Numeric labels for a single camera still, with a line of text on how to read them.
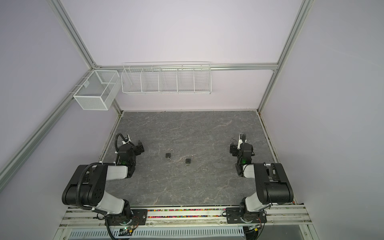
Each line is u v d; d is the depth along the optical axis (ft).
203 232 5.18
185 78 3.25
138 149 2.91
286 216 2.48
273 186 1.47
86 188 1.49
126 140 2.58
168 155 3.16
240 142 2.76
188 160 3.07
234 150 2.79
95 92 3.25
